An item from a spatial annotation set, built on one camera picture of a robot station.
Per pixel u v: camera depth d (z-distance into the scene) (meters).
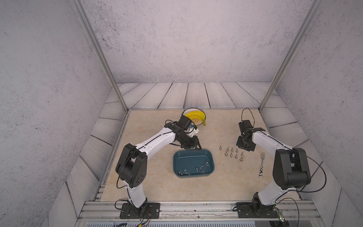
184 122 0.70
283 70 0.95
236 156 0.93
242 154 0.94
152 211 0.73
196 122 1.11
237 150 0.96
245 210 0.73
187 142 0.74
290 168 0.46
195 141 0.74
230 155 0.94
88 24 0.76
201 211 0.75
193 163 0.89
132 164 0.48
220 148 0.97
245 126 0.76
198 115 1.10
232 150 0.96
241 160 0.91
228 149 0.96
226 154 0.94
